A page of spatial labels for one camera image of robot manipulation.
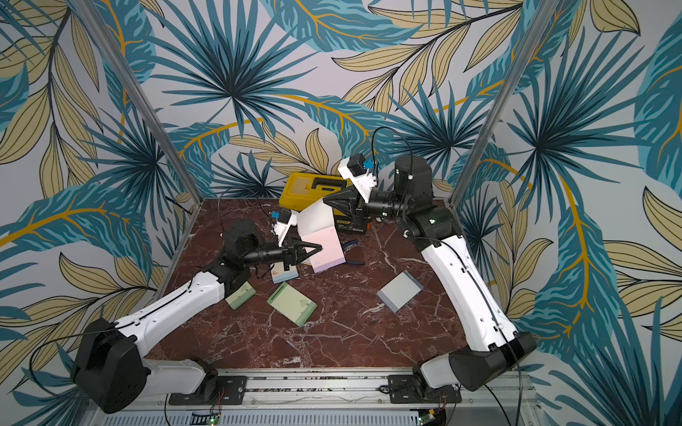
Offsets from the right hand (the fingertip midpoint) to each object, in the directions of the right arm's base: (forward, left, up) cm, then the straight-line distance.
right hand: (328, 196), depth 59 cm
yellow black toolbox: (+32, +11, -27) cm, 44 cm away
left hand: (-3, +3, -16) cm, 17 cm away
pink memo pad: (-4, 0, -17) cm, 17 cm away
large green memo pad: (-6, +14, -43) cm, 46 cm away
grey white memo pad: (-2, -24, -45) cm, 51 cm away
